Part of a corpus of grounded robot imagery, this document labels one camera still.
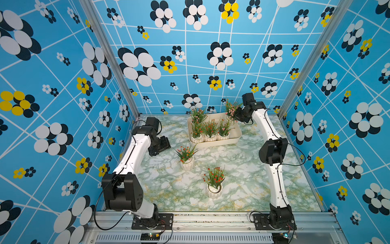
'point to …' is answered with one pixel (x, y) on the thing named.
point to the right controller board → (280, 238)
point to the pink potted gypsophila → (231, 112)
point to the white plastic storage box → (235, 133)
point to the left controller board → (150, 236)
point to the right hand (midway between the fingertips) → (237, 116)
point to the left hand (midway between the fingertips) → (167, 147)
